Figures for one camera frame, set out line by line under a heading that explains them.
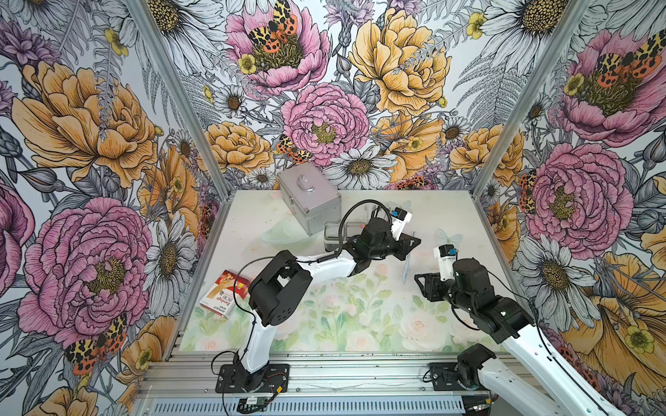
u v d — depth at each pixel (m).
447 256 0.67
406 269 0.99
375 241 0.69
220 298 0.85
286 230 1.08
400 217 0.76
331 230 1.23
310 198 1.01
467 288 0.58
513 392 0.56
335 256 0.63
